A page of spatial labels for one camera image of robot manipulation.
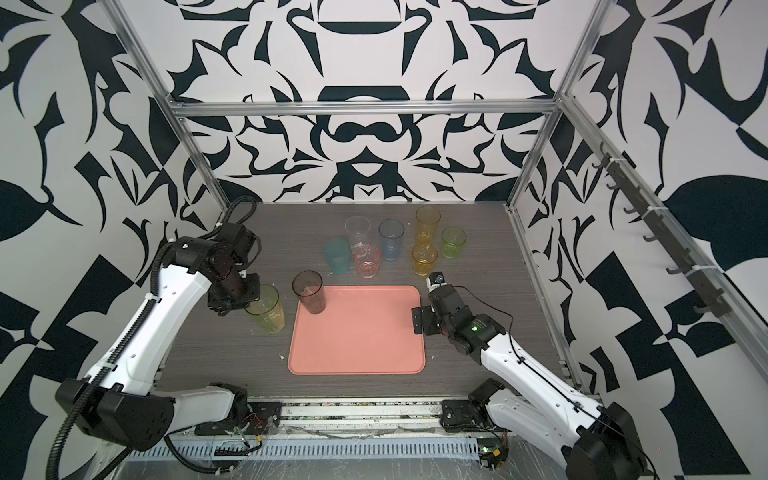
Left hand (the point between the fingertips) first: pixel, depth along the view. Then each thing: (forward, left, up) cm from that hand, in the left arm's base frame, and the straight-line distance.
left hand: (248, 297), depth 72 cm
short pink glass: (+22, -28, -17) cm, 39 cm away
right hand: (+1, -45, -11) cm, 46 cm away
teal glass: (+22, -19, -12) cm, 31 cm away
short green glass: (+28, -57, -17) cm, 66 cm away
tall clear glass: (+27, -25, -8) cm, 37 cm away
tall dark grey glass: (+9, -11, -11) cm, 18 cm away
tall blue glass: (+26, -35, -9) cm, 45 cm away
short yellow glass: (+24, -47, -19) cm, 56 cm away
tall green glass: (-3, -5, 0) cm, 6 cm away
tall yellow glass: (+30, -47, -9) cm, 57 cm away
